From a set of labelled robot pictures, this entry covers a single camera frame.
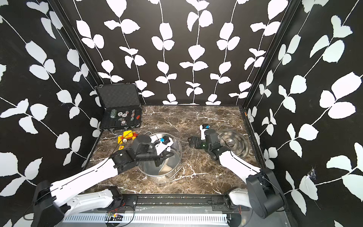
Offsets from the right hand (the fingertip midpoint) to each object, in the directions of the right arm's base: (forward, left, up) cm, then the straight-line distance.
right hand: (192, 137), depth 86 cm
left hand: (-14, +11, +8) cm, 19 cm away
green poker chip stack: (+26, +62, -7) cm, 68 cm away
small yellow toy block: (-3, +48, -9) cm, 49 cm away
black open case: (+34, +56, -2) cm, 66 cm away
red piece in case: (+25, +43, -10) cm, 51 cm away
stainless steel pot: (-16, +13, -9) cm, 22 cm away
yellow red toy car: (+5, +45, -6) cm, 45 cm away
